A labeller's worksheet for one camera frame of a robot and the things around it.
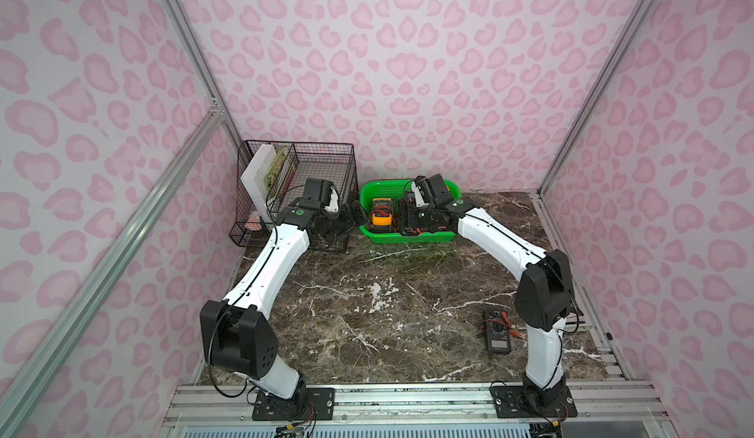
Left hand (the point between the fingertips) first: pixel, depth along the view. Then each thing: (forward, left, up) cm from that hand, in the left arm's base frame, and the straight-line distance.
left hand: (361, 218), depth 82 cm
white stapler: (-22, -62, -22) cm, 69 cm away
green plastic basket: (+29, -11, -18) cm, 36 cm away
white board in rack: (+14, +33, +2) cm, 36 cm away
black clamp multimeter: (-24, -38, -20) cm, 49 cm away
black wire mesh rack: (+22, +31, -3) cm, 38 cm away
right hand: (+6, -12, -6) cm, 15 cm away
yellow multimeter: (+9, -6, -10) cm, 15 cm away
